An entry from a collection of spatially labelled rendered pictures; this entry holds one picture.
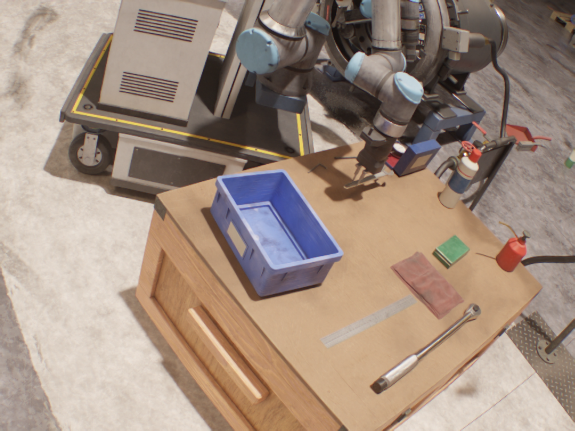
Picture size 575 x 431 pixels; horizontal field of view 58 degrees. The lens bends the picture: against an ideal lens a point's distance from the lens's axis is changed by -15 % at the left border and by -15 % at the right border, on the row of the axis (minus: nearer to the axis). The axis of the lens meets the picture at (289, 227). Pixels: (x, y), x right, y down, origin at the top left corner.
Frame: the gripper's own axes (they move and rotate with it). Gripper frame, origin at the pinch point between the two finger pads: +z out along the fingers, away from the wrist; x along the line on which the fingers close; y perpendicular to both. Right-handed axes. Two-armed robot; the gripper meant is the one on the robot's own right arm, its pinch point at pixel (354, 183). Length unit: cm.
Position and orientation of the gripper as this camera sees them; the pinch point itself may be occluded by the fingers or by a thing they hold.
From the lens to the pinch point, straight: 173.5
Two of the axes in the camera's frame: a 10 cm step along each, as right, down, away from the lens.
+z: -3.2, 6.9, 6.5
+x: -6.4, -6.6, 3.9
